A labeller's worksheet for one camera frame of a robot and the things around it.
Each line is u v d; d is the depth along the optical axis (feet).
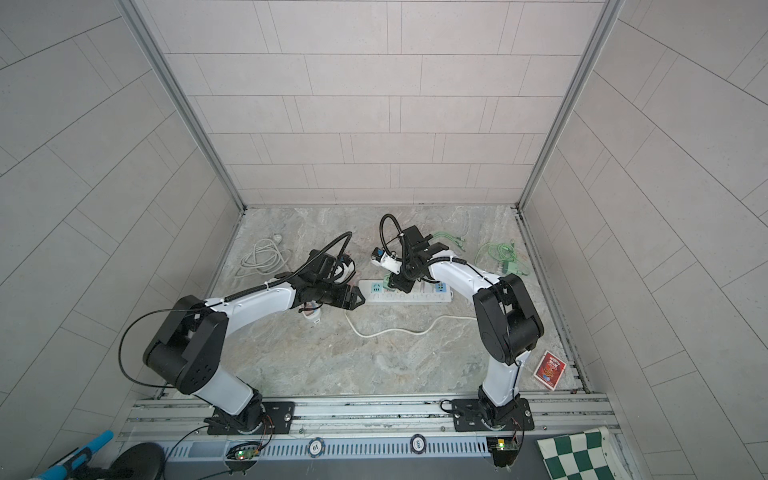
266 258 3.26
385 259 2.59
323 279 2.42
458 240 3.47
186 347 1.43
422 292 2.98
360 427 2.31
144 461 2.18
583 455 2.15
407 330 2.77
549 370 2.53
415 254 2.32
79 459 1.67
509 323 1.55
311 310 2.46
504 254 3.34
